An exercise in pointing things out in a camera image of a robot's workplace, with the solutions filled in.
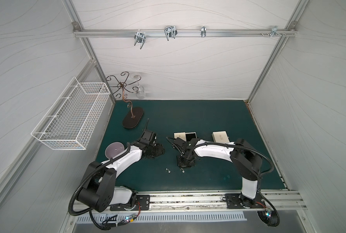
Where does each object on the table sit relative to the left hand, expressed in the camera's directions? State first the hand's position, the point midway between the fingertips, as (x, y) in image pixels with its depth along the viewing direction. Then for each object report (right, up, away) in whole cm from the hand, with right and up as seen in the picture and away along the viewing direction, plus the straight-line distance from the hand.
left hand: (163, 152), depth 87 cm
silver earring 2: (+12, -11, -3) cm, 17 cm away
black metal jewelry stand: (-22, +24, +21) cm, 39 cm away
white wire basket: (-43, +20, -18) cm, 50 cm away
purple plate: (-31, +2, +1) cm, 31 cm away
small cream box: (+15, +8, +9) cm, 19 cm away
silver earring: (+3, -10, -2) cm, 10 cm away
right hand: (+10, -9, -2) cm, 13 cm away
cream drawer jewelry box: (+38, +8, +8) cm, 40 cm away
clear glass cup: (-17, +38, +12) cm, 43 cm away
